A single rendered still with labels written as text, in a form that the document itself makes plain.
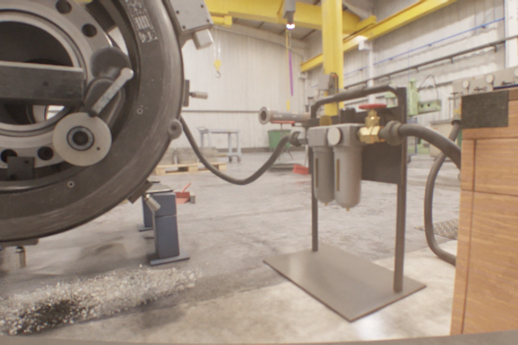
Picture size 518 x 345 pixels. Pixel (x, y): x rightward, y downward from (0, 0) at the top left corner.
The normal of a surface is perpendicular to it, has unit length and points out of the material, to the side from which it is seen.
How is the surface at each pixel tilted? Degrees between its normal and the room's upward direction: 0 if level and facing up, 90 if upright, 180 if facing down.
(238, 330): 0
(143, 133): 90
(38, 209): 90
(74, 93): 90
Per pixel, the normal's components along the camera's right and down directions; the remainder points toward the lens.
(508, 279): -0.89, 0.07
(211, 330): -0.03, -1.00
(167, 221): 0.47, 0.07
